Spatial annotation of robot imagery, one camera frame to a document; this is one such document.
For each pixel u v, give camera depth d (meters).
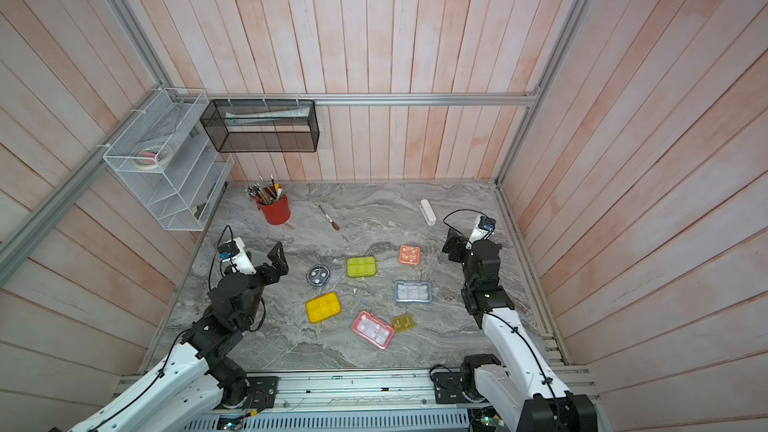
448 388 0.73
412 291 0.90
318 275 0.93
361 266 0.95
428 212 1.07
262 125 0.91
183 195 0.78
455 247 0.73
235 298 0.56
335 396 0.73
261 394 0.73
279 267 0.69
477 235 0.70
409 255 0.98
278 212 1.05
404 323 0.83
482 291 0.61
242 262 0.65
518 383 0.46
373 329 0.83
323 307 0.88
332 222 1.07
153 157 0.69
